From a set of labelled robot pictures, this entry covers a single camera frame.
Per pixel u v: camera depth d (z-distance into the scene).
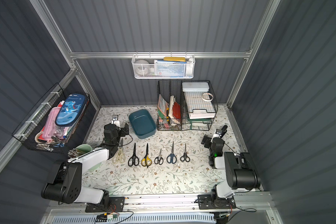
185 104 1.02
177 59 0.89
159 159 0.89
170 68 0.86
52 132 0.67
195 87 1.02
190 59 0.87
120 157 0.91
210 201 0.74
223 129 0.99
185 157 0.91
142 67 0.83
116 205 0.74
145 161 0.88
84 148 0.82
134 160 0.89
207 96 1.00
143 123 1.11
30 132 0.62
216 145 0.71
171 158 0.91
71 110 0.70
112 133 0.69
